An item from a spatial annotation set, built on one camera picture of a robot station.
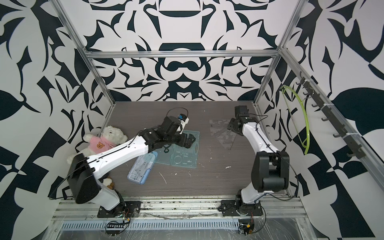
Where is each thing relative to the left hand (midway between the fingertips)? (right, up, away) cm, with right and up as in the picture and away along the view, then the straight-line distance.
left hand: (184, 131), depth 78 cm
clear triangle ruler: (+23, -1, +27) cm, 35 cm away
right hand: (+27, +3, +11) cm, 29 cm away
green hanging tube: (+55, -3, -12) cm, 56 cm away
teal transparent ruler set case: (-5, -16, +13) cm, 21 cm away
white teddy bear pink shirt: (-43, -4, +11) cm, 45 cm away
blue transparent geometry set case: (-25, -21, +8) cm, 33 cm away
